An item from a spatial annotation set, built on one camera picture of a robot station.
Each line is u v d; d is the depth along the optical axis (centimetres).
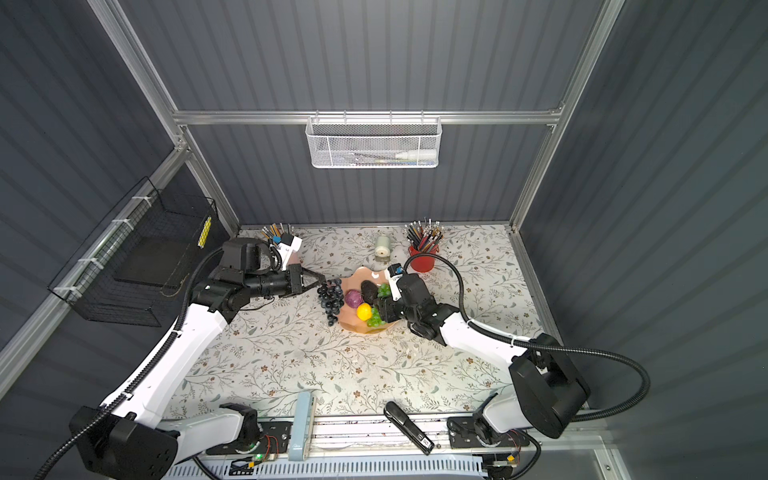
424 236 94
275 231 100
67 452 35
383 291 93
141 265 71
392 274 76
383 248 105
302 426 73
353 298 93
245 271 57
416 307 65
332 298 76
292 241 68
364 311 91
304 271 68
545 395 43
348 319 92
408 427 72
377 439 74
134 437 37
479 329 53
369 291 94
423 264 99
